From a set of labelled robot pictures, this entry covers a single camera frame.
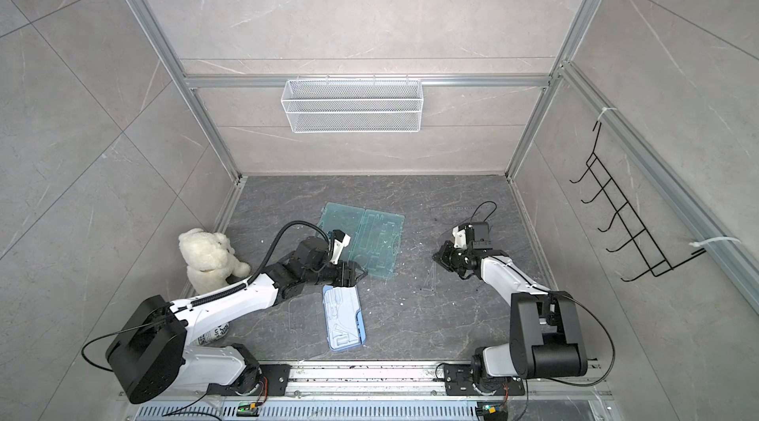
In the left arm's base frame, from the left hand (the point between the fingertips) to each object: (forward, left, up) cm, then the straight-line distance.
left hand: (364, 268), depth 82 cm
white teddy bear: (+1, +40, +7) cm, 41 cm away
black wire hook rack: (-9, -63, +20) cm, 66 cm away
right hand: (+6, -22, -5) cm, 23 cm away
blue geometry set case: (-12, +6, -10) cm, 17 cm away
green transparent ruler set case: (+17, -3, -11) cm, 21 cm away
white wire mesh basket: (+52, +4, +19) cm, 56 cm away
